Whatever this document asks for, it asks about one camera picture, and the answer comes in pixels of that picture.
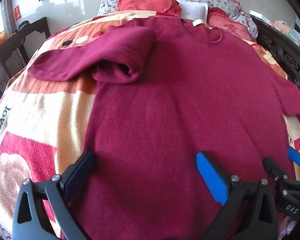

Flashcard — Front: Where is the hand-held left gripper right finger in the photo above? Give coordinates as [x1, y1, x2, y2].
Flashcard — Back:
[195, 151, 279, 240]

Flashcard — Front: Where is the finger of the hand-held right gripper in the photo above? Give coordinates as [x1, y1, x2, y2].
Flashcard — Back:
[262, 156, 300, 221]
[286, 146, 300, 183]

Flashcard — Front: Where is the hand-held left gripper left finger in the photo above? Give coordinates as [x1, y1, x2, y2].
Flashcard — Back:
[12, 151, 95, 240]

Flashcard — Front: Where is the maroon knit top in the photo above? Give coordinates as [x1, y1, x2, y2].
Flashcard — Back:
[28, 16, 300, 240]

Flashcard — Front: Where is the orange red printed blanket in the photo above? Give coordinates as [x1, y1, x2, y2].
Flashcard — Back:
[0, 10, 300, 240]

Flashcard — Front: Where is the colourful clutter pile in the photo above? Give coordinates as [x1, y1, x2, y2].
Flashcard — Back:
[267, 19, 300, 53]

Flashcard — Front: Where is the dark wooden chair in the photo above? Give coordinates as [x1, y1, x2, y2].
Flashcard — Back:
[0, 17, 51, 113]

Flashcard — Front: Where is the red embroidered pillow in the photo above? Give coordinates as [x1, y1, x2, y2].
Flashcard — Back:
[117, 0, 182, 18]
[207, 7, 255, 42]

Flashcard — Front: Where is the white pillow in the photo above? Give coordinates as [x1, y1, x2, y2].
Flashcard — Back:
[174, 0, 208, 23]

